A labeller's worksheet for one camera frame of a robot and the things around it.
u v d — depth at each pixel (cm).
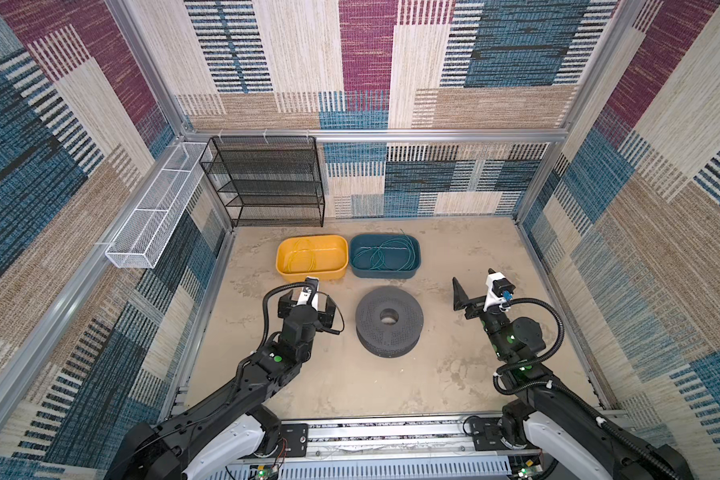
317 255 110
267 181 110
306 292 66
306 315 62
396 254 108
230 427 58
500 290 62
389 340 83
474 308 68
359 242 105
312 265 105
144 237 91
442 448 73
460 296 71
